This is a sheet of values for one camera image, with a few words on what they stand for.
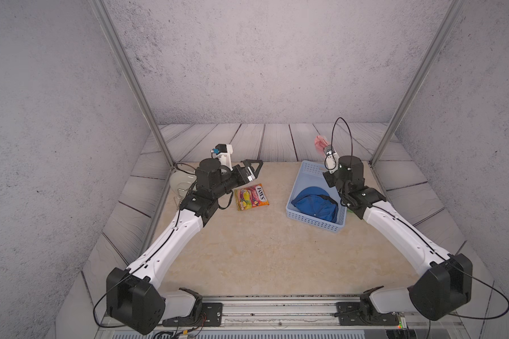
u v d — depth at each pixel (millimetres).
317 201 971
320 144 847
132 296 385
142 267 417
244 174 635
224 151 657
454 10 702
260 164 683
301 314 745
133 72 862
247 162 636
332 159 673
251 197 1036
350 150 1185
